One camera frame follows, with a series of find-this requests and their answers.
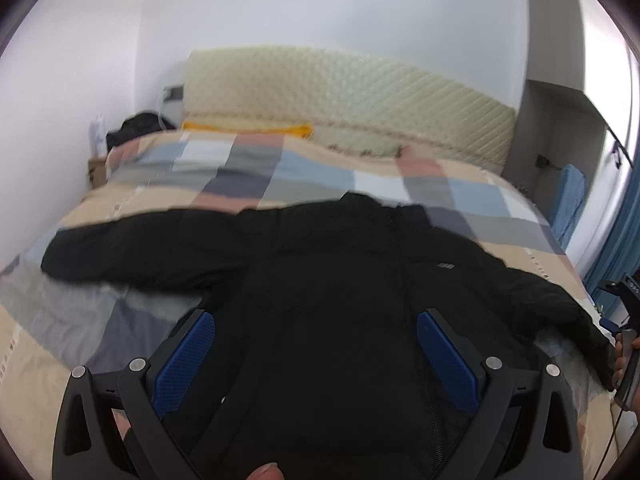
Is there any brown cardboard box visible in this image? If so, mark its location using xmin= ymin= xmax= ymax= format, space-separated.
xmin=88 ymin=157 xmax=108 ymax=190

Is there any person's left hand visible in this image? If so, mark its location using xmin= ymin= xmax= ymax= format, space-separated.
xmin=112 ymin=406 xmax=281 ymax=480

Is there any white spray bottle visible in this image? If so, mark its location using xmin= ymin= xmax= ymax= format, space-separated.
xmin=89 ymin=114 xmax=107 ymax=158

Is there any grey wardrobe cabinet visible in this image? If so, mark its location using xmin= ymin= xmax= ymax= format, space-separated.
xmin=502 ymin=0 xmax=614 ymax=221

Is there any person's right hand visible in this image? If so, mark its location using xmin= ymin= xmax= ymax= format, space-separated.
xmin=612 ymin=334 xmax=630 ymax=387

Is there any cream quilted headboard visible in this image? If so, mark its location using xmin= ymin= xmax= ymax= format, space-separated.
xmin=182 ymin=46 xmax=515 ymax=172

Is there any yellow cloth strip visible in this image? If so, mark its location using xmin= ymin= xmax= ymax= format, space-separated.
xmin=181 ymin=122 xmax=314 ymax=139

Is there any blue folded cloth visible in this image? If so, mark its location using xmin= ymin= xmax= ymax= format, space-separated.
xmin=549 ymin=164 xmax=588 ymax=249

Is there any floral pillow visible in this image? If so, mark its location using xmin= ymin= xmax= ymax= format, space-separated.
xmin=328 ymin=144 xmax=408 ymax=158

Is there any black clothes pile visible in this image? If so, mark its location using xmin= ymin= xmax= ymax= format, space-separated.
xmin=106 ymin=110 xmax=176 ymax=152

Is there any plaid patchwork bed quilt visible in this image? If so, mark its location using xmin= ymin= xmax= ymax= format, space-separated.
xmin=1 ymin=130 xmax=593 ymax=479

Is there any large black jacket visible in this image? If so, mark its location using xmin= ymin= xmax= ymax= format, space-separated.
xmin=41 ymin=194 xmax=613 ymax=479

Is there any blue curtain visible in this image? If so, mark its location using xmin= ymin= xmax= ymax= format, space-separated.
xmin=586 ymin=162 xmax=640 ymax=315

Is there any grey wall socket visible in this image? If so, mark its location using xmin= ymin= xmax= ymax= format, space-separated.
xmin=162 ymin=86 xmax=184 ymax=102

